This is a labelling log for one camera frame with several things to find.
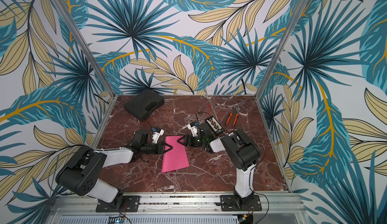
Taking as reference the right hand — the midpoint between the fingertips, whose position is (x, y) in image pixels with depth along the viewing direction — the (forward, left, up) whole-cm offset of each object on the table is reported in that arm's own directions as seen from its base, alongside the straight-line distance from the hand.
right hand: (181, 141), depth 92 cm
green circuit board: (-37, +31, -6) cm, 49 cm away
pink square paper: (-9, +2, -2) cm, 10 cm away
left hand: (-6, +6, +2) cm, 8 cm away
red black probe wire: (+23, -20, -3) cm, 31 cm away
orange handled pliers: (+25, -40, -2) cm, 47 cm away
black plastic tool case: (+30, +30, 0) cm, 42 cm away
